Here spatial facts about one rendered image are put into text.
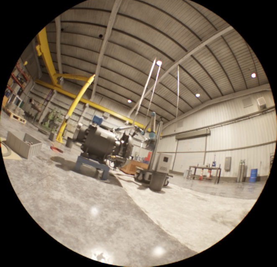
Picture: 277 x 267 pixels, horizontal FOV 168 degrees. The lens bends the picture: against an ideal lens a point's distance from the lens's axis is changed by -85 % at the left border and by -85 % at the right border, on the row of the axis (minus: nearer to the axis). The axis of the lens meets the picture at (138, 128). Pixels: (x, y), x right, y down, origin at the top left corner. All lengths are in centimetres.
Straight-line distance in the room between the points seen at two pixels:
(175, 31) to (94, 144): 788
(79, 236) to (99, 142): 144
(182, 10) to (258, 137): 986
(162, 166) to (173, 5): 828
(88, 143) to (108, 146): 35
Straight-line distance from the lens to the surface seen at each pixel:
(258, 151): 902
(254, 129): 947
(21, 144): 136
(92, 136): 167
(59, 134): 506
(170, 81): 1025
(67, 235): 60
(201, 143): 1040
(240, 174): 826
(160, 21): 785
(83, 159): 157
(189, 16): 764
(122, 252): 59
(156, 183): 187
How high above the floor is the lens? 49
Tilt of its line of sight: 19 degrees up
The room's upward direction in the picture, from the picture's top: 17 degrees clockwise
